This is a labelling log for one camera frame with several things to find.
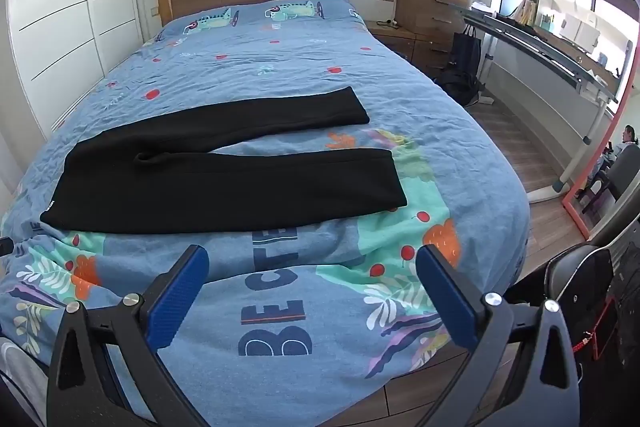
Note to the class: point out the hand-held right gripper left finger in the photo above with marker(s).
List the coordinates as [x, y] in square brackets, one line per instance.
[172, 302]

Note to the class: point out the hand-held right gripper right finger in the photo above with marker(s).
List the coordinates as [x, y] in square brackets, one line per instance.
[445, 297]

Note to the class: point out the black pants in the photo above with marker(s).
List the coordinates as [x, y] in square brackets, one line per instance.
[200, 187]

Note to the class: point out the black office chair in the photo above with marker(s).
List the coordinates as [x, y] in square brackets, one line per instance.
[580, 277]

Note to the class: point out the red framed mirror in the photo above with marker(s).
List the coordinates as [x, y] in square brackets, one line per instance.
[575, 217]

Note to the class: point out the black backpack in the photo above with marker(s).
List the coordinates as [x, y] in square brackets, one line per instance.
[460, 87]

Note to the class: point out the black tote bag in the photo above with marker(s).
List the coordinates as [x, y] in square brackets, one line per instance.
[466, 49]

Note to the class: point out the wooden bedside table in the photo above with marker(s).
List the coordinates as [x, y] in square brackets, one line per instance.
[395, 39]

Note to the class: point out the blue printed bed blanket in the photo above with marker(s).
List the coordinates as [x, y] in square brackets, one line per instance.
[300, 72]

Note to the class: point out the grey tilting desk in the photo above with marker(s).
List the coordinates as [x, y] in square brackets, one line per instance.
[540, 47]

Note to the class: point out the wooden dresser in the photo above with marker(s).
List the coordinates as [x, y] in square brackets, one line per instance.
[425, 9]

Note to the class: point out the white storage box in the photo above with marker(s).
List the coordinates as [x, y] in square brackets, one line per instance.
[582, 32]

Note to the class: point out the computer monitor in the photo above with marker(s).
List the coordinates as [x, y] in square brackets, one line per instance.
[510, 4]

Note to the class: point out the white wardrobe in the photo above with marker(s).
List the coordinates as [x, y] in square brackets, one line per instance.
[60, 7]

